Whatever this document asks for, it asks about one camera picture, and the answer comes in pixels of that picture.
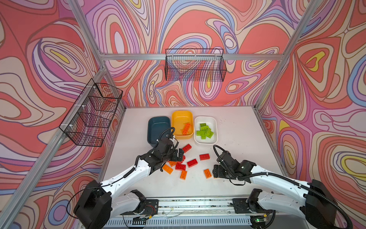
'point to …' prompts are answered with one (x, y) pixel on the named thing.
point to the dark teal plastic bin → (157, 126)
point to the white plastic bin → (211, 121)
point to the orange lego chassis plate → (186, 129)
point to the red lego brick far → (187, 148)
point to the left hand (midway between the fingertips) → (179, 151)
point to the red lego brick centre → (192, 163)
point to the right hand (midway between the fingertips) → (220, 176)
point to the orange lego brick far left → (167, 169)
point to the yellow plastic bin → (178, 119)
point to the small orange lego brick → (172, 163)
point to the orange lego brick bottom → (183, 174)
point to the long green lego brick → (200, 133)
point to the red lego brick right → (204, 157)
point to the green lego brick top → (205, 129)
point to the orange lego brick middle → (207, 173)
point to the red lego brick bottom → (179, 166)
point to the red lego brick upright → (184, 158)
